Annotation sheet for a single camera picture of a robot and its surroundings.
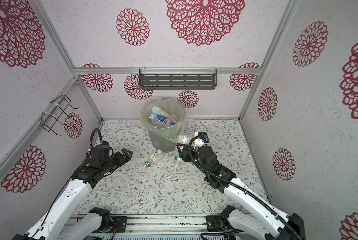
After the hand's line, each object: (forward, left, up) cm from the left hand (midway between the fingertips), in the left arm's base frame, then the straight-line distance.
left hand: (127, 158), depth 80 cm
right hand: (0, -29, +13) cm, 31 cm away
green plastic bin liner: (+33, -24, +8) cm, 42 cm away
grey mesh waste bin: (+20, -14, -12) cm, 27 cm away
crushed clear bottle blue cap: (+18, -19, +10) cm, 28 cm away
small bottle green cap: (+6, -12, -11) cm, 17 cm away
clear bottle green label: (+1, -29, +16) cm, 33 cm away
